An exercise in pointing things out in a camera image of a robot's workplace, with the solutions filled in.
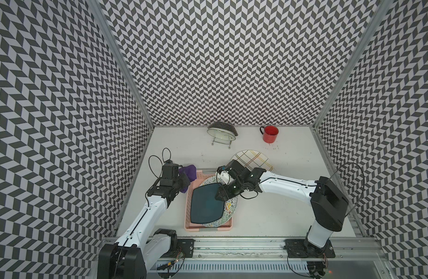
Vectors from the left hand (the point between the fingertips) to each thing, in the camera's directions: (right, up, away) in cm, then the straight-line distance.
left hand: (185, 179), depth 85 cm
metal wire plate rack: (+19, +21, +23) cm, 36 cm away
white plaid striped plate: (+35, +8, +17) cm, 40 cm away
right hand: (+18, -8, -6) cm, 20 cm away
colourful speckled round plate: (+22, -11, -7) cm, 26 cm away
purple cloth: (+2, +4, +1) cm, 5 cm away
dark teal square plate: (+10, -12, -4) cm, 16 cm away
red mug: (+49, +24, +24) cm, 59 cm away
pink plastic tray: (+4, -20, -8) cm, 22 cm away
